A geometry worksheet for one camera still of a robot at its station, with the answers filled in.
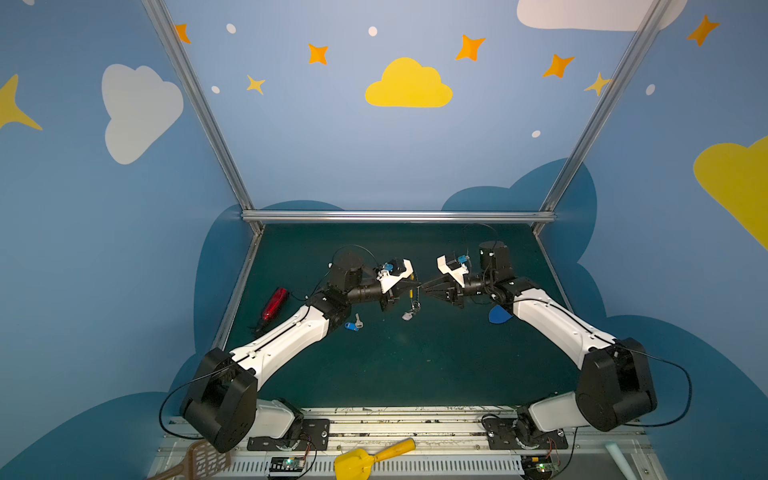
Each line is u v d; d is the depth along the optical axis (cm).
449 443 74
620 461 70
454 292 69
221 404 41
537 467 72
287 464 71
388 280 64
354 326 93
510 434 75
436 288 72
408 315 86
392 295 66
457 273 68
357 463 69
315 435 74
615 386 43
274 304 95
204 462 70
